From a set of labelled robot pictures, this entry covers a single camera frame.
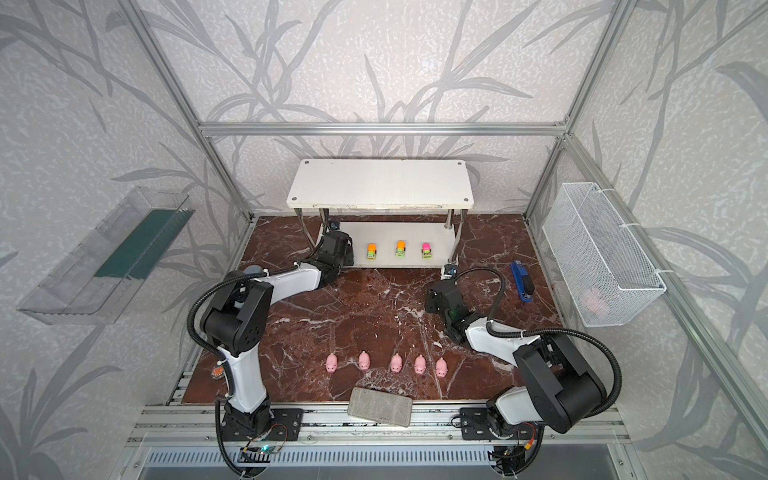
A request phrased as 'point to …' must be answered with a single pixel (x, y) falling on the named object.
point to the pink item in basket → (592, 298)
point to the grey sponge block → (380, 406)
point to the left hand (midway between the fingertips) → (347, 238)
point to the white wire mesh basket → (602, 265)
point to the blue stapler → (524, 281)
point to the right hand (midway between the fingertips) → (435, 281)
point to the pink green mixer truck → (426, 251)
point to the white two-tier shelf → (399, 213)
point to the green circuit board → (263, 449)
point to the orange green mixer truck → (400, 250)
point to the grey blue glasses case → (253, 271)
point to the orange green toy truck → (371, 251)
